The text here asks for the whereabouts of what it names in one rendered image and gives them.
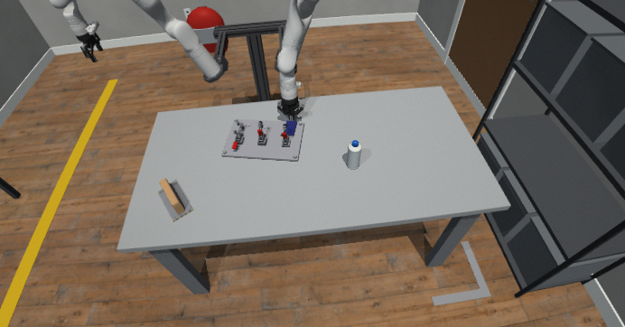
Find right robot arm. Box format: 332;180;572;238
50;0;220;78

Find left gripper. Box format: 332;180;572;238
277;95;303;121

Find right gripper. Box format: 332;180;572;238
76;33;103;62

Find white bottle with blue cap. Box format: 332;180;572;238
347;140;362;170

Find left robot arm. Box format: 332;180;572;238
277;0;320;100

